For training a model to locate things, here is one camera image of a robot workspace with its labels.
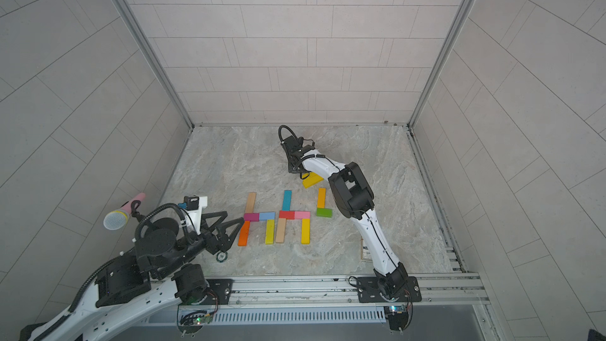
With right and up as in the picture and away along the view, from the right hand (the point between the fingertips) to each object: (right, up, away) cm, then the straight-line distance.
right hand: (299, 166), depth 105 cm
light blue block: (-11, -17, -19) cm, 28 cm away
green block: (+11, -16, -16) cm, 25 cm away
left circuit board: (-29, -43, -36) cm, 63 cm away
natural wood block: (-17, -13, -16) cm, 27 cm away
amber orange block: (+10, -11, -14) cm, 20 cm away
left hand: (-13, -11, -41) cm, 45 cm away
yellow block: (-9, -21, -22) cm, 32 cm away
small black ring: (-22, -28, -28) cm, 45 cm away
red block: (-3, -16, -18) cm, 25 cm away
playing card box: (+23, -26, -25) cm, 43 cm away
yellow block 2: (+4, -21, -22) cm, 31 cm away
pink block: (+2, -17, -18) cm, 24 cm away
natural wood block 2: (-5, -21, -22) cm, 31 cm away
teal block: (-4, -12, -14) cm, 18 cm away
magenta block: (-17, -18, -16) cm, 29 cm away
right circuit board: (+32, -41, -36) cm, 63 cm away
